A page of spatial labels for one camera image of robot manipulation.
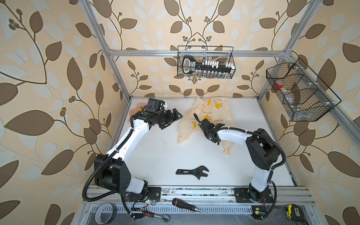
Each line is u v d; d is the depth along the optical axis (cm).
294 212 67
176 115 73
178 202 70
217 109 102
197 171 82
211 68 83
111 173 41
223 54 91
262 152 49
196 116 84
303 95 74
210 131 71
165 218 67
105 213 70
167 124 81
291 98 79
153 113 62
